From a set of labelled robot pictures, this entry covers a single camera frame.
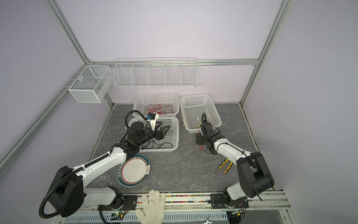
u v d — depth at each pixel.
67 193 0.41
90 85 0.97
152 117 0.67
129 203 0.74
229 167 0.85
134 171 0.85
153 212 0.71
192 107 1.18
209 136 0.69
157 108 1.16
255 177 0.44
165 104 1.20
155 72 1.02
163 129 0.72
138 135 0.61
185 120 0.98
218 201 0.74
